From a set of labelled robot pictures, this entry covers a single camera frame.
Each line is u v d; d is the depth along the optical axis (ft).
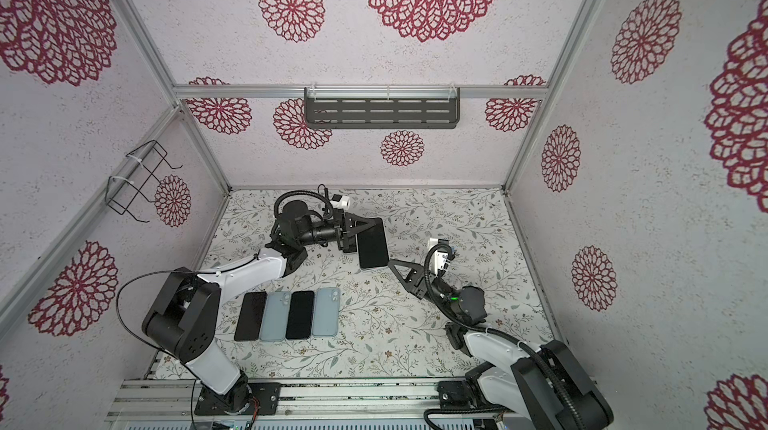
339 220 2.35
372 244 2.34
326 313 2.92
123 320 1.50
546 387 1.40
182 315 1.51
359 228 2.40
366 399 2.45
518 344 1.60
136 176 2.55
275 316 2.89
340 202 2.55
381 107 3.06
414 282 2.12
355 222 2.47
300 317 2.87
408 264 2.27
